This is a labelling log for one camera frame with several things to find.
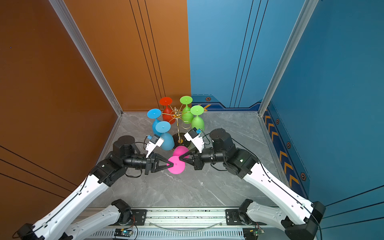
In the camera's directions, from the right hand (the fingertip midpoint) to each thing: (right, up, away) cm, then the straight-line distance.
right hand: (180, 158), depth 59 cm
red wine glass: (-9, +19, +21) cm, 30 cm away
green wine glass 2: (+1, +18, +32) cm, 37 cm away
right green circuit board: (+33, -38, +11) cm, 51 cm away
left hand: (-3, -3, 0) cm, 5 cm away
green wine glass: (+7, +15, +26) cm, 31 cm away
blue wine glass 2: (-10, +12, +14) cm, 21 cm away
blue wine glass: (-16, +20, +20) cm, 32 cm away
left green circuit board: (-29, -38, +12) cm, 49 cm away
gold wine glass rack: (-4, +19, +20) cm, 28 cm away
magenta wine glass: (-1, -3, 0) cm, 3 cm away
